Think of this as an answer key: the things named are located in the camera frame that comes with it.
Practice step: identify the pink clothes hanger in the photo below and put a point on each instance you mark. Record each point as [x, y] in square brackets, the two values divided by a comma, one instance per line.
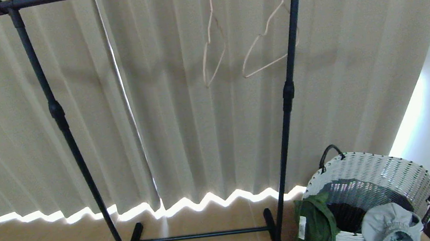
[265, 66]
[211, 5]

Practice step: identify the pale grey shorts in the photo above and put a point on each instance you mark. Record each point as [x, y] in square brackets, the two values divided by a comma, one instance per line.
[385, 218]

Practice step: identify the black clothes rack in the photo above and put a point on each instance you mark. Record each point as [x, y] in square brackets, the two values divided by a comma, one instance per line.
[63, 124]

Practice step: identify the white laundry basket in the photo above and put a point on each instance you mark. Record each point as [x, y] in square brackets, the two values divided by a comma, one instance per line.
[379, 167]

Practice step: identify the beige curtain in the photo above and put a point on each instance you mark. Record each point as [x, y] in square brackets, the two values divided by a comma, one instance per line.
[201, 138]

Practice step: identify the green garment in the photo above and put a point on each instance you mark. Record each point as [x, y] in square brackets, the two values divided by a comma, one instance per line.
[316, 225]

